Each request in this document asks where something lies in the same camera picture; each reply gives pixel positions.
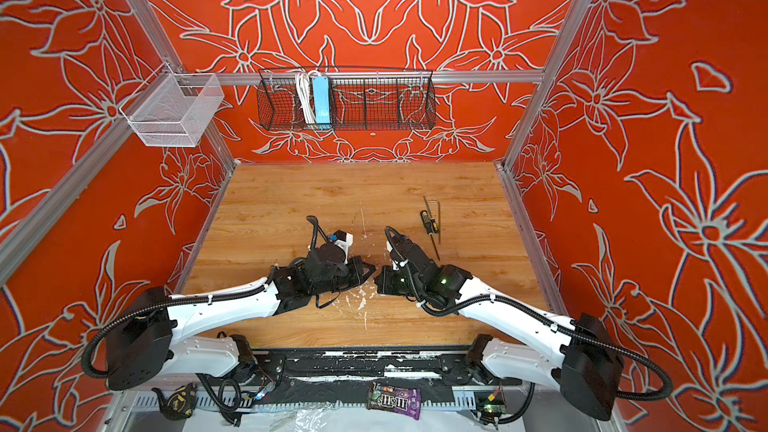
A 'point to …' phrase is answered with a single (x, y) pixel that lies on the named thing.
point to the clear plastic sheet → (314, 416)
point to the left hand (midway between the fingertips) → (380, 268)
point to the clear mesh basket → (172, 109)
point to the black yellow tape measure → (179, 405)
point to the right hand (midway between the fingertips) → (368, 282)
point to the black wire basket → (361, 100)
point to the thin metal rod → (439, 223)
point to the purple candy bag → (403, 400)
